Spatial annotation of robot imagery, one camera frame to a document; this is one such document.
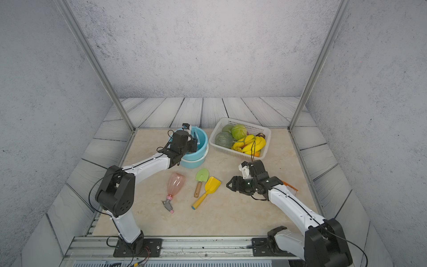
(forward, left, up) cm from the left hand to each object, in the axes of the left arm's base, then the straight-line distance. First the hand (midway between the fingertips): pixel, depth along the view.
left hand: (197, 139), depth 93 cm
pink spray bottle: (-21, +11, -11) cm, 26 cm away
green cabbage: (+9, -24, -3) cm, 26 cm away
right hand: (-26, -18, -6) cm, 32 cm away
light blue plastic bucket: (-11, +1, -3) cm, 12 cm away
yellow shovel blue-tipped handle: (-20, -7, -16) cm, 27 cm away
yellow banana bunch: (0, -30, -6) cm, 31 cm away
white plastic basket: (+12, -42, -8) cm, 44 cm away
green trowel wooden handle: (-14, -2, -16) cm, 21 cm away
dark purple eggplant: (+10, -39, -9) cm, 42 cm away
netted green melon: (+4, -16, -5) cm, 17 cm away
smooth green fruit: (+17, -18, -8) cm, 26 cm away
